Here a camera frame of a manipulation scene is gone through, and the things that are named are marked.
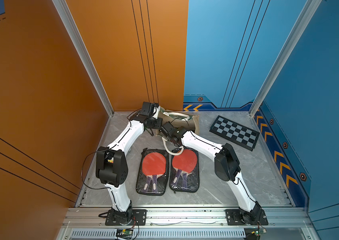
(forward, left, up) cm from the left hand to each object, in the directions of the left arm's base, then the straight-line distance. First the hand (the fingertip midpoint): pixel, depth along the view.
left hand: (160, 120), depth 92 cm
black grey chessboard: (+2, -52, -14) cm, 53 cm away
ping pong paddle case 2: (-26, -15, -15) cm, 34 cm away
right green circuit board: (-55, -47, -18) cm, 75 cm away
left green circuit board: (-56, +14, -20) cm, 61 cm away
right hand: (-5, -13, -8) cm, 16 cm away
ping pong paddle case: (-30, +3, -16) cm, 34 cm away
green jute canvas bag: (-5, -11, +7) cm, 14 cm away
